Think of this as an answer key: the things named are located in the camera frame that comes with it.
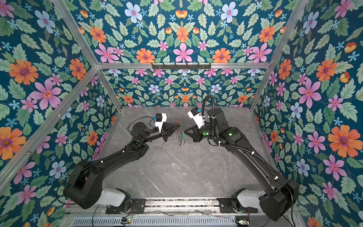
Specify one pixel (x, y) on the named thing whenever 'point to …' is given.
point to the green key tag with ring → (185, 135)
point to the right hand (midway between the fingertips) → (185, 130)
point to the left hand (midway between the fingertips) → (179, 123)
